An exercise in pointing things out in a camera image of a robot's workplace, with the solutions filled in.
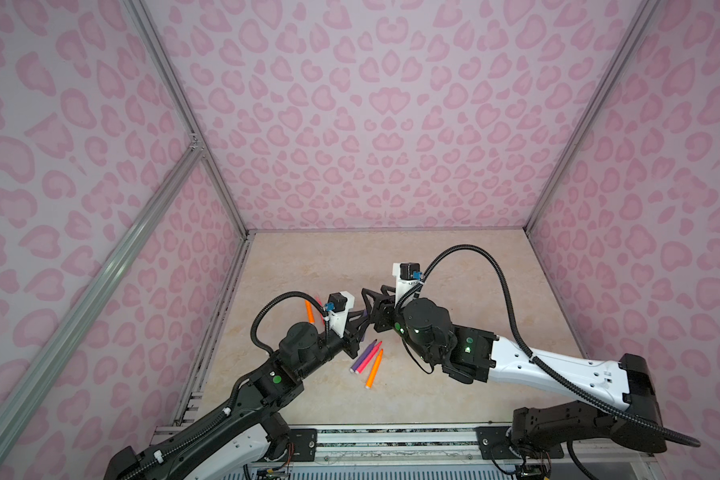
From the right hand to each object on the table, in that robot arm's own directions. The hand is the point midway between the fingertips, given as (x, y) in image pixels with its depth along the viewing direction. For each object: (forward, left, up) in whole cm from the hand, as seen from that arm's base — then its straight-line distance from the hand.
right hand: (368, 290), depth 65 cm
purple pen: (-3, +3, -32) cm, 32 cm away
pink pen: (-4, +1, -31) cm, 31 cm away
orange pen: (-6, -1, -32) cm, 32 cm away
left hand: (-2, -1, -6) cm, 6 cm away
